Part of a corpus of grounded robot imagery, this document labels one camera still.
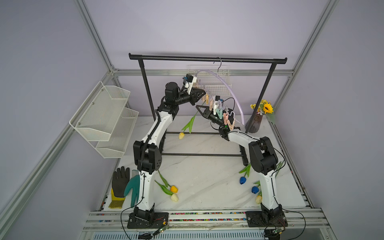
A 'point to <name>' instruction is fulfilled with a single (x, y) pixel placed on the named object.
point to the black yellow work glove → (120, 179)
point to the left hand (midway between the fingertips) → (204, 92)
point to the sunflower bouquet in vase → (265, 108)
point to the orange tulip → (173, 189)
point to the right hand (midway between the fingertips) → (196, 108)
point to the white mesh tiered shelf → (103, 115)
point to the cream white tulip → (174, 197)
